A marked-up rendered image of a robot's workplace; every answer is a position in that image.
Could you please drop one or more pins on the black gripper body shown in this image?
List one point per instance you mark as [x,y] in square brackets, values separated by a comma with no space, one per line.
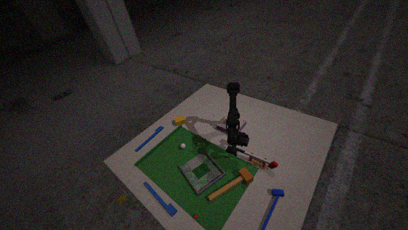
[232,149]

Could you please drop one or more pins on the green flat mat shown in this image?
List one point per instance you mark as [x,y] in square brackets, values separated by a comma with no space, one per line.
[162,166]

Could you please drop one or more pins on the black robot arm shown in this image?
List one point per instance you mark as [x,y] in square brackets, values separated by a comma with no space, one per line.
[232,121]

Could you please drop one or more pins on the yellow block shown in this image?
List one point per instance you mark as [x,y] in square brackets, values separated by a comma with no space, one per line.
[180,120]

